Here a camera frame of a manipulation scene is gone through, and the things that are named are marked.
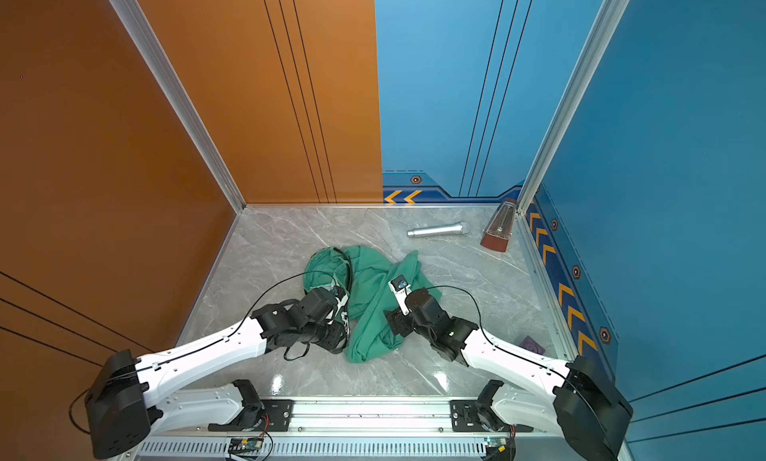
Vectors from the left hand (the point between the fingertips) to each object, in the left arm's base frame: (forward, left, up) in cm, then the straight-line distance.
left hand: (343, 329), depth 80 cm
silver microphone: (+40, -38, -4) cm, 55 cm away
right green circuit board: (-24, -40, -10) cm, 48 cm away
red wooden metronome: (+35, -50, +3) cm, 61 cm away
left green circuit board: (-25, +23, -10) cm, 35 cm away
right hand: (+6, -14, +3) cm, 16 cm away
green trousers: (+19, -4, -2) cm, 19 cm away
